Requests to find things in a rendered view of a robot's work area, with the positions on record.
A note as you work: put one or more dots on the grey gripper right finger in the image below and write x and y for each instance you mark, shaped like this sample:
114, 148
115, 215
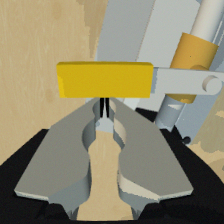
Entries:
155, 166

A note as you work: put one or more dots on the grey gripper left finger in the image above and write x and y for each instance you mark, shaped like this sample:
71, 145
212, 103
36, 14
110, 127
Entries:
52, 167

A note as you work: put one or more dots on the grey metal base plate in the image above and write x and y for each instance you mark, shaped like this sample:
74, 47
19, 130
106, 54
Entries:
121, 35

